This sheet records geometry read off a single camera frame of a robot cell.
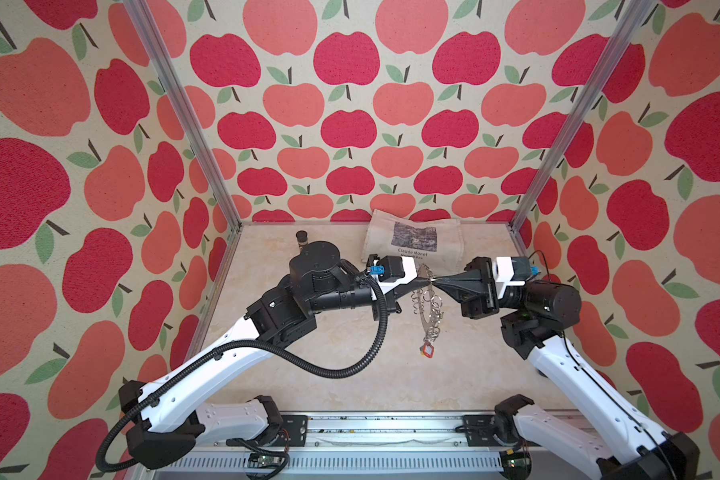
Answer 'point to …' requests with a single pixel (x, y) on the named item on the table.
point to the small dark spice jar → (302, 237)
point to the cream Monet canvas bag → (432, 244)
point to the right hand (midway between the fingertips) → (444, 280)
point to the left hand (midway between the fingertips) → (429, 283)
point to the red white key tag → (428, 350)
